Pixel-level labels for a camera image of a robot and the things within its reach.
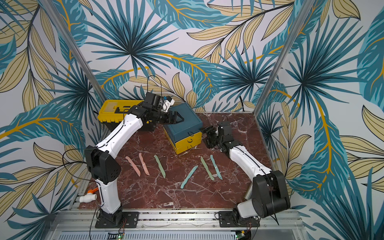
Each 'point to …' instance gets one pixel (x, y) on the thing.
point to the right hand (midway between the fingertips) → (200, 132)
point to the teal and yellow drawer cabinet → (186, 134)
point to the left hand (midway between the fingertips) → (178, 121)
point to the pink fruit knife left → (134, 165)
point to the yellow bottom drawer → (188, 143)
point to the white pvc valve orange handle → (89, 196)
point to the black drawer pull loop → (189, 141)
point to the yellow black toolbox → (113, 112)
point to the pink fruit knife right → (145, 168)
